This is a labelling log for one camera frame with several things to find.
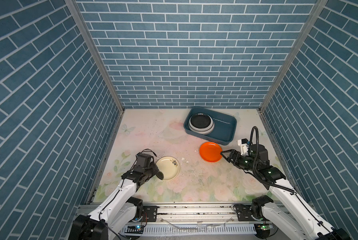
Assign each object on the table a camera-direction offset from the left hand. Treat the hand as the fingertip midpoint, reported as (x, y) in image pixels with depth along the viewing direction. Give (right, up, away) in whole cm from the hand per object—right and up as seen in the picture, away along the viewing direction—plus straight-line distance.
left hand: (158, 167), depth 87 cm
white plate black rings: (+28, +20, +16) cm, 38 cm away
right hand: (+36, +10, -9) cm, 38 cm away
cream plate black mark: (+6, -1, +3) cm, 7 cm away
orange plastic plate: (+33, +7, +10) cm, 35 cm away
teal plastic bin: (+45, +22, +22) cm, 55 cm away
